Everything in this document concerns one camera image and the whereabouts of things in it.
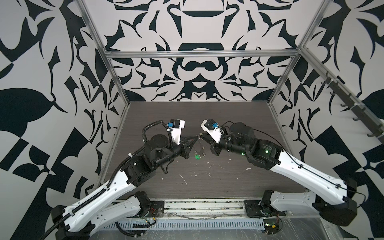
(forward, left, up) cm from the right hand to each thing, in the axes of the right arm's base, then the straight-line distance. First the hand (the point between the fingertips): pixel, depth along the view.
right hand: (202, 134), depth 62 cm
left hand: (-1, +1, +1) cm, 2 cm away
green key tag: (0, +2, -21) cm, 21 cm away
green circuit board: (-29, -32, -35) cm, 56 cm away
